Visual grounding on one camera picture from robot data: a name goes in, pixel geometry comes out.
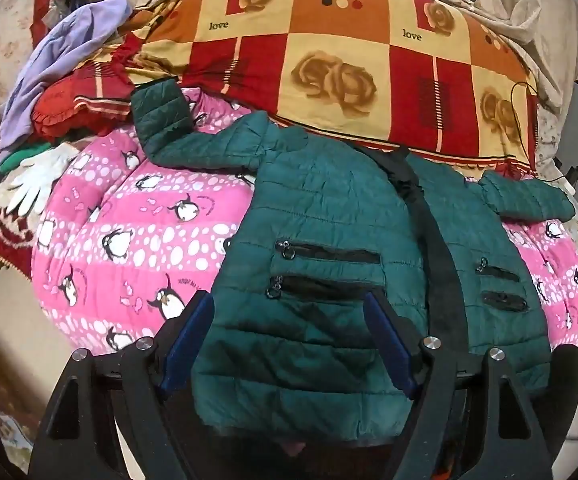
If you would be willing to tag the green quilted puffer jacket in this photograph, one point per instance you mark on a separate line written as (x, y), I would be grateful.
(319, 210)

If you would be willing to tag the beige curtain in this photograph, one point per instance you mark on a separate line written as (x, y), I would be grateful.
(519, 10)

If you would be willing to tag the white knit glove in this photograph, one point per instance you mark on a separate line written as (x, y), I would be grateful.
(39, 176)

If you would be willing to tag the pink penguin print blanket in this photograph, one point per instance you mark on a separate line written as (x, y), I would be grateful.
(134, 220)

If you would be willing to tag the red ruffled cloth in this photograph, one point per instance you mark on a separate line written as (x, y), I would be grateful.
(79, 96)

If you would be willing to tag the green cloth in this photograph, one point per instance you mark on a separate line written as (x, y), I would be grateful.
(14, 160)

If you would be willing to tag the red cream patterned cloth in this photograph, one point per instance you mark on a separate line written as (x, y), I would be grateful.
(4, 241)

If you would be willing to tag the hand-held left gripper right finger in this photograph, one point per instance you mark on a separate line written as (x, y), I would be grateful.
(390, 351)

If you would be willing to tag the lilac garment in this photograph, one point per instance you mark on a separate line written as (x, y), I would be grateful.
(64, 45)

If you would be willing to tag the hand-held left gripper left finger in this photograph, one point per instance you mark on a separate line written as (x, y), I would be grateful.
(189, 346)

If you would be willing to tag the red yellow rose print quilt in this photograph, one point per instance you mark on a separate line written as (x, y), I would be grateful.
(319, 35)

